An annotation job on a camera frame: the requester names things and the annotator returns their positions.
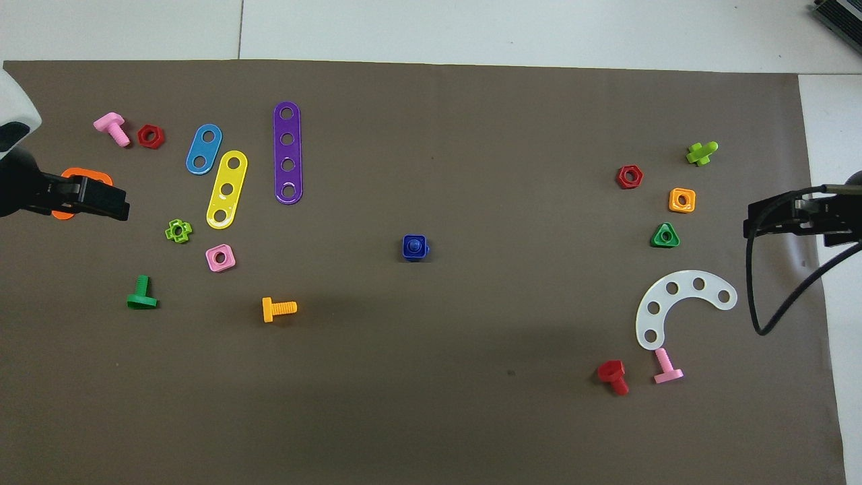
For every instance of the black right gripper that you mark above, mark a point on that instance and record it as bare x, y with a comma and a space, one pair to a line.
847, 215

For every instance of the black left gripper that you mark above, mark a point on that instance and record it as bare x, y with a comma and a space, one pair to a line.
17, 188

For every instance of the blue square nut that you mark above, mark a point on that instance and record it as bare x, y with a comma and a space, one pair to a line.
406, 240

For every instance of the blue plastic screw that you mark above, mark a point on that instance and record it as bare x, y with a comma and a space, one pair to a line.
416, 247

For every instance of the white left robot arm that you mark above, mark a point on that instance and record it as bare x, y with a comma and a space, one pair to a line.
13, 108

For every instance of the pink plastic screw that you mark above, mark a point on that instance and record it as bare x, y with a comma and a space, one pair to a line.
109, 123
667, 376

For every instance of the red hexagonal nut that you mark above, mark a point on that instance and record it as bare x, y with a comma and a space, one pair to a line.
620, 178
143, 137

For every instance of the lime green cross nut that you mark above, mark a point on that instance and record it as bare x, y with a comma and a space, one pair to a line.
169, 233

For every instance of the dark green plastic screw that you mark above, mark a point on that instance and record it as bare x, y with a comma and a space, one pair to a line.
142, 286

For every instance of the lime green cross screw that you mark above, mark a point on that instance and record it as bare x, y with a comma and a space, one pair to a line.
700, 154

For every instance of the orange square nut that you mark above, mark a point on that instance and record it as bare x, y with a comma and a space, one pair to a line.
673, 205

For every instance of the green triangular nut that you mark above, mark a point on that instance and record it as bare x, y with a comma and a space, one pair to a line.
656, 241

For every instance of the pink square nut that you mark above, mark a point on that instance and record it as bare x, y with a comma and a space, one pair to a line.
211, 264

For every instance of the orange plastic screw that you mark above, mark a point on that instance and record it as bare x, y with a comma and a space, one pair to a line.
267, 310

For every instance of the red plastic screw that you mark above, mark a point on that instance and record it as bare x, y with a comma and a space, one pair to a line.
611, 370

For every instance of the orange heart-shaped plate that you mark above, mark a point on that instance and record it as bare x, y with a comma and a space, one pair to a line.
86, 172

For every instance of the blue two-hole plate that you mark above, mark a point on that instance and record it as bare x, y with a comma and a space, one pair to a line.
204, 149

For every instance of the yellow three-hole plate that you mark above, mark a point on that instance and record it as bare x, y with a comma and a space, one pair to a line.
231, 176

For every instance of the white curved five-hole plate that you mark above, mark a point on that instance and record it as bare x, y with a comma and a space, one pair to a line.
662, 298

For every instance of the black ribbed device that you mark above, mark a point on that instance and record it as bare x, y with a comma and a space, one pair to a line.
842, 13

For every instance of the purple four-hole plate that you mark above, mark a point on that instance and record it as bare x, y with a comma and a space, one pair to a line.
287, 151

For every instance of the brown table mat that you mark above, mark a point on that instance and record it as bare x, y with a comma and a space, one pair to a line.
431, 377

